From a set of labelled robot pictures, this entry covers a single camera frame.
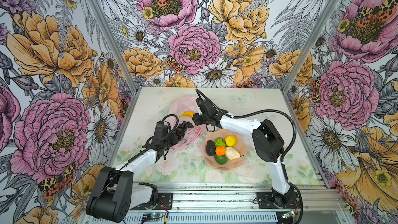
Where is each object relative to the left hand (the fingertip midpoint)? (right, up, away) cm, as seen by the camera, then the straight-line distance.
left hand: (175, 140), depth 91 cm
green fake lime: (+25, 0, -4) cm, 26 cm away
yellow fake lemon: (+31, +1, -4) cm, 32 cm away
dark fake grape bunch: (+2, +5, +3) cm, 7 cm away
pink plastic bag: (+11, +3, +1) cm, 11 cm away
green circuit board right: (+56, -29, -19) cm, 66 cm away
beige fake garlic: (+31, -5, -8) cm, 32 cm away
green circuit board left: (-7, -29, -19) cm, 36 cm away
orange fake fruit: (+25, -3, -9) cm, 27 cm away
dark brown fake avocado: (+20, -2, -6) cm, 21 cm away
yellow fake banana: (+5, +15, +14) cm, 21 cm away
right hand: (+12, +11, +4) cm, 17 cm away
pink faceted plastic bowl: (+37, -2, -4) cm, 37 cm away
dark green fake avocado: (+25, -8, -9) cm, 28 cm away
